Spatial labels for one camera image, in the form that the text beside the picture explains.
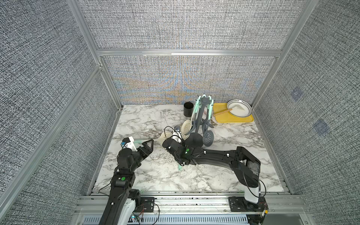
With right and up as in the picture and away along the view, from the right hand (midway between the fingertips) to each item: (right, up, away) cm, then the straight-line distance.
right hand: (171, 136), depth 84 cm
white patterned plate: (+60, +21, +33) cm, 72 cm away
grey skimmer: (+20, +5, -1) cm, 21 cm away
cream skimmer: (+5, -19, +1) cm, 20 cm away
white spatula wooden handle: (+50, +20, +29) cm, 61 cm away
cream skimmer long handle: (+10, +6, +7) cm, 13 cm away
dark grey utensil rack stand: (+16, -4, +11) cm, 20 cm away
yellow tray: (+43, +12, +28) cm, 53 cm away
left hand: (-10, -3, -7) cm, 12 cm away
